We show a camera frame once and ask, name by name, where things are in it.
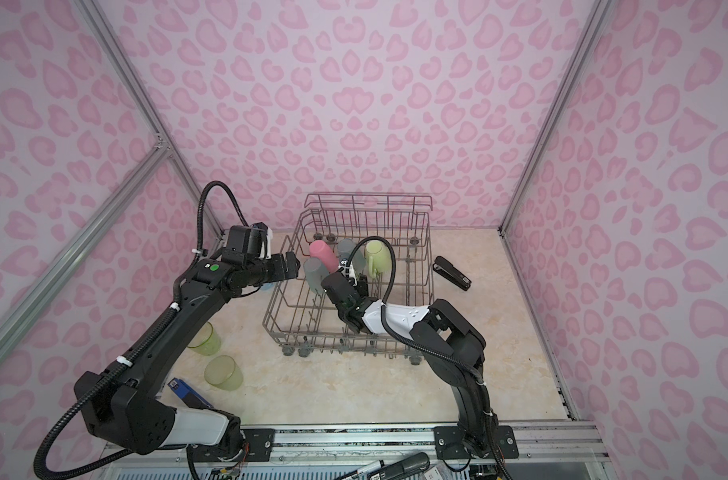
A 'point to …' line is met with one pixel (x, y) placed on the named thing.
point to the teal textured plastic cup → (345, 250)
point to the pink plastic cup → (319, 249)
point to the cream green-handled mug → (379, 258)
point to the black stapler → (445, 268)
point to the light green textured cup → (223, 372)
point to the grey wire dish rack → (302, 323)
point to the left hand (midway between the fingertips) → (286, 260)
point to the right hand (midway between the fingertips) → (346, 274)
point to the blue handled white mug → (267, 286)
